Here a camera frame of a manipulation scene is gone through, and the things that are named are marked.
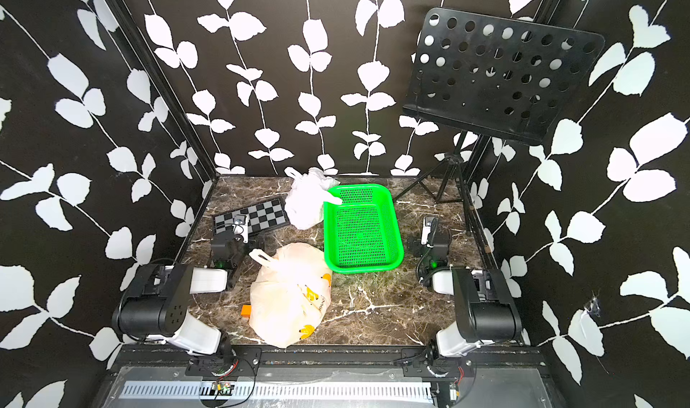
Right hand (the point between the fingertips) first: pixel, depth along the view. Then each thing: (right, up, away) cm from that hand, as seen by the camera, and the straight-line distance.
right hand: (424, 228), depth 95 cm
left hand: (-63, +1, -1) cm, 63 cm away
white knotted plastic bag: (-44, +11, +8) cm, 46 cm away
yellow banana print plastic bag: (-46, -19, -13) cm, 51 cm away
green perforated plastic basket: (-22, -3, +6) cm, 23 cm away
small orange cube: (-59, -24, -13) cm, 65 cm away
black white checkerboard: (-60, +4, +9) cm, 61 cm away
